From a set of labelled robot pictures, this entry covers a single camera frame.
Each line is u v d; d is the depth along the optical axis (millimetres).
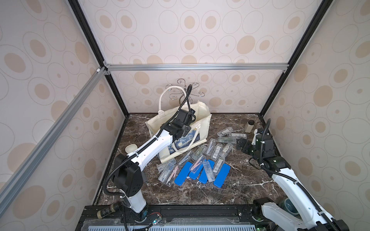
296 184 468
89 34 761
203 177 856
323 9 685
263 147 573
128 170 442
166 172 872
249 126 1025
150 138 529
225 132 1060
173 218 730
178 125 627
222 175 860
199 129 796
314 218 396
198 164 894
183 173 875
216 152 952
